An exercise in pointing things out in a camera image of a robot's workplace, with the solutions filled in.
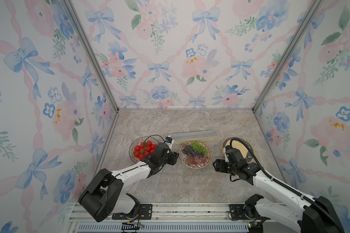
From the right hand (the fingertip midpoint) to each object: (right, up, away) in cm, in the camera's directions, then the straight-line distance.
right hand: (219, 163), depth 85 cm
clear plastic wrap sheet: (+8, +15, +1) cm, 17 cm away
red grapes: (-12, +1, +2) cm, 12 cm away
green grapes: (-10, +8, +9) cm, 16 cm away
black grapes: (-17, +7, +7) cm, 20 cm away
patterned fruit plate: (-21, +3, +7) cm, 22 cm away
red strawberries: (-46, +7, +8) cm, 47 cm away
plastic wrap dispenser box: (-23, +15, +10) cm, 29 cm away
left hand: (-25, +6, +2) cm, 26 cm away
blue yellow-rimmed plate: (+20, +2, +5) cm, 21 cm away
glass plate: (-52, +11, +12) cm, 54 cm away
